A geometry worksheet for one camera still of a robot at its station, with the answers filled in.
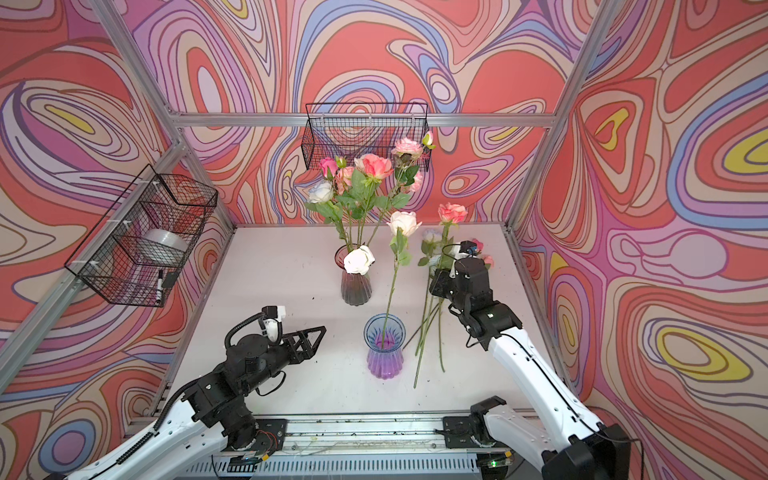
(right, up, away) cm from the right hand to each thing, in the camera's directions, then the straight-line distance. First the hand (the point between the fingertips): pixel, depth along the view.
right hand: (437, 277), depth 78 cm
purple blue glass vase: (-14, -23, -2) cm, 27 cm away
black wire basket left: (-73, +7, -8) cm, 74 cm away
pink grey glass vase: (-24, -6, +25) cm, 36 cm away
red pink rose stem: (+2, +16, -3) cm, 17 cm away
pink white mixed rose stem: (+3, +5, +18) cm, 19 cm away
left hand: (-30, -13, -4) cm, 33 cm away
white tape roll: (-69, +10, -5) cm, 70 cm away
